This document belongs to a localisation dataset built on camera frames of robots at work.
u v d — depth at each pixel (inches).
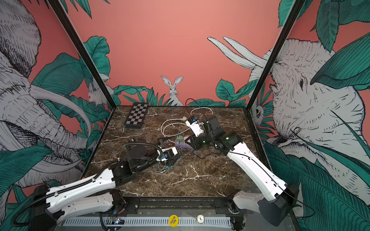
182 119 43.6
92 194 19.1
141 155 19.8
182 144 37.3
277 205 14.5
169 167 33.9
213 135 20.8
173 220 27.6
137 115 43.5
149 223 27.6
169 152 20.8
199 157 36.4
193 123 24.2
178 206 29.9
